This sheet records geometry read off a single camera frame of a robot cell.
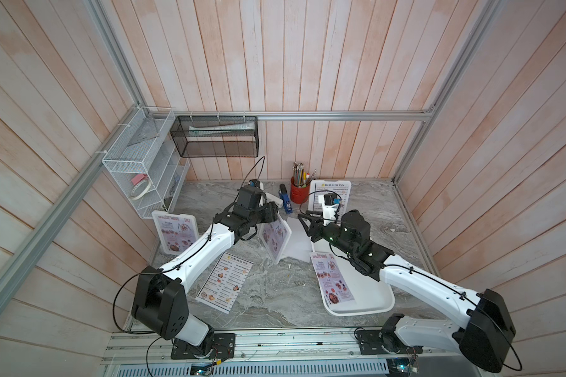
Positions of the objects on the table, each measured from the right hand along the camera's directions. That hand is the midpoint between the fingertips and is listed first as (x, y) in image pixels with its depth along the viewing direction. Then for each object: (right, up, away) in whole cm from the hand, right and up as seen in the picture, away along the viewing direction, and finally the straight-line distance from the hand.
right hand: (301, 214), depth 74 cm
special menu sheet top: (-45, -7, +12) cm, 47 cm away
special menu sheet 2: (+13, -27, +8) cm, 31 cm away
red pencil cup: (+2, +7, +36) cm, 37 cm away
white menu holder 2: (-52, -1, +9) cm, 53 cm away
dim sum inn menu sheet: (-28, -27, +12) cm, 41 cm away
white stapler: (-11, +6, +36) cm, 38 cm away
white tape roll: (-56, +8, +7) cm, 57 cm away
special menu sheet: (-8, -8, +10) cm, 15 cm away
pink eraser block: (-57, +13, +8) cm, 59 cm away
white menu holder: (-7, -2, +7) cm, 10 cm away
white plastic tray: (+26, -30, +8) cm, 40 cm away
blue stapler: (-5, +7, +36) cm, 37 cm away
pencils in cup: (+3, +15, +30) cm, 34 cm away
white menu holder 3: (+18, +10, +19) cm, 28 cm away
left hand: (-10, 0, +10) cm, 14 cm away
